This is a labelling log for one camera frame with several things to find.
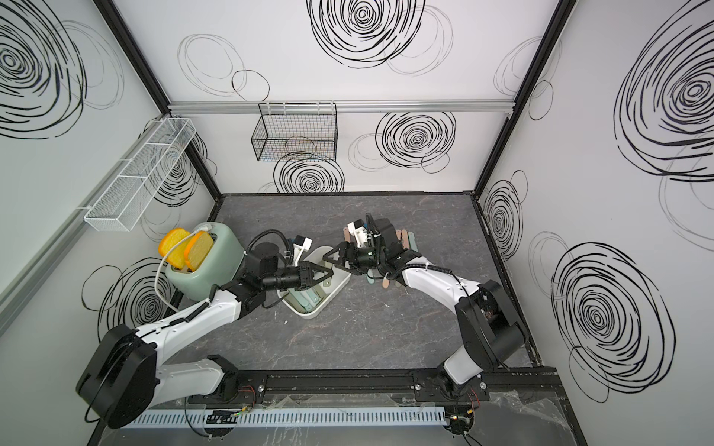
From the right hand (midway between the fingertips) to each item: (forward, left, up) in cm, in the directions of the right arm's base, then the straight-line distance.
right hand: (329, 263), depth 77 cm
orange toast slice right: (+3, +38, +2) cm, 38 cm away
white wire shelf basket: (+8, +54, +15) cm, 56 cm away
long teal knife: (-2, +9, -19) cm, 21 cm away
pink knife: (+4, -17, -19) cm, 26 cm away
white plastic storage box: (-6, -1, -2) cm, 7 cm away
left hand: (-3, -1, -1) cm, 4 cm away
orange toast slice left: (+4, +46, +4) cm, 46 cm away
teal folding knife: (+5, -12, -18) cm, 22 cm away
